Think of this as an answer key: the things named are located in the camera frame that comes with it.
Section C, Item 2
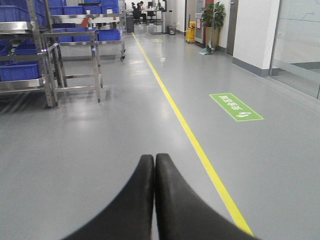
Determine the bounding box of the white office desk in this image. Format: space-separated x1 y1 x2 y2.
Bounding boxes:
142 7 163 25

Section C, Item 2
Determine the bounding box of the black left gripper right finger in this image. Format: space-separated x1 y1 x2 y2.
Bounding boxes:
154 152 263 240

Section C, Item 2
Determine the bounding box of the black waste bin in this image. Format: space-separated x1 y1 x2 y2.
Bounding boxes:
126 16 135 34

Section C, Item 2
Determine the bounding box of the bare steel table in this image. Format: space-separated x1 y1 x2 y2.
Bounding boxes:
41 29 104 104

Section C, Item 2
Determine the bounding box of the tall potted plant tan pot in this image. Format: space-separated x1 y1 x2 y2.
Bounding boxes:
200 1 227 51

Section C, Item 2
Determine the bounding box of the black office chair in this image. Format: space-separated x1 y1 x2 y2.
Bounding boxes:
131 2 142 25

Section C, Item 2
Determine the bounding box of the steel rack on castors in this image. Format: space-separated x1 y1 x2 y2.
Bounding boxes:
46 0 127 62
0 0 62 109

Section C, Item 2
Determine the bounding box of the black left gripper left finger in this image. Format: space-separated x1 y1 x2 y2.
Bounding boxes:
61 154 155 240

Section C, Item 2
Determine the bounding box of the yellow mop bucket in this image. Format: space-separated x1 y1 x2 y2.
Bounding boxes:
185 21 197 44

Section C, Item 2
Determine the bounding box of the pale green dustpan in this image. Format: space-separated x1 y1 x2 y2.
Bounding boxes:
199 32 215 56

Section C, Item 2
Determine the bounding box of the person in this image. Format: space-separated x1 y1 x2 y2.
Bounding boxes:
134 1 149 25

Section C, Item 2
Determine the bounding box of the row of blue bins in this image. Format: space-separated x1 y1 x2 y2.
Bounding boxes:
0 0 48 82
47 0 122 43

